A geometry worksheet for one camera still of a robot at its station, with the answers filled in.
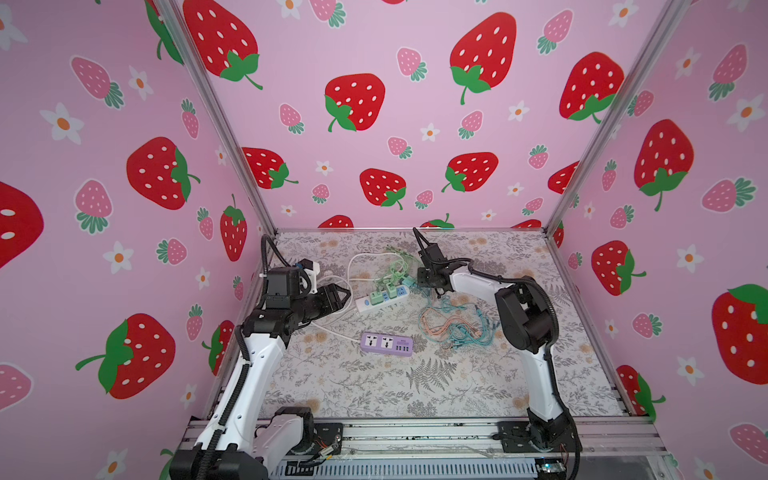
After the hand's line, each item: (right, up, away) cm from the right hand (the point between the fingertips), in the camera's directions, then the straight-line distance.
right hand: (418, 278), depth 103 cm
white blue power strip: (-19, -8, -5) cm, 21 cm away
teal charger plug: (-4, -1, +1) cm, 4 cm away
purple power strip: (-11, -19, -15) cm, 26 cm away
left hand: (-22, -3, -25) cm, 33 cm away
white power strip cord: (-25, 0, +4) cm, 25 cm away
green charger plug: (-9, -3, -8) cm, 12 cm away
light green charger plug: (-14, -5, -10) cm, 18 cm away
